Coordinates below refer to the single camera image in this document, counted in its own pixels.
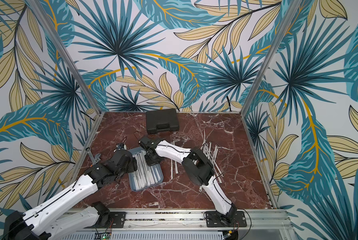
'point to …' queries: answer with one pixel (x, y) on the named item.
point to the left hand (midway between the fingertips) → (130, 164)
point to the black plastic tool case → (162, 121)
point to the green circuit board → (105, 237)
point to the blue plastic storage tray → (158, 169)
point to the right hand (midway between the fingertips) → (152, 162)
